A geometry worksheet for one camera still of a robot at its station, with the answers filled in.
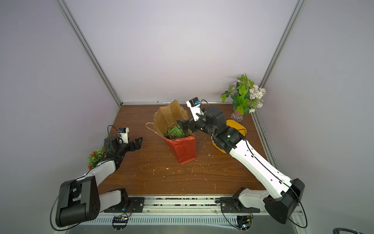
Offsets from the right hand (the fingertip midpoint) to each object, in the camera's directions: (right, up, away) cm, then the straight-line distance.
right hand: (189, 111), depth 67 cm
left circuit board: (-36, -57, +6) cm, 67 cm away
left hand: (-35, -16, +23) cm, 45 cm away
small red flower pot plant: (-50, -25, +7) cm, 56 cm away
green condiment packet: (-9, -14, +28) cm, 32 cm away
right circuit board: (+27, -56, +4) cm, 62 cm away
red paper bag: (-17, -4, +30) cm, 34 cm away
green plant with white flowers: (+32, +8, +13) cm, 35 cm away
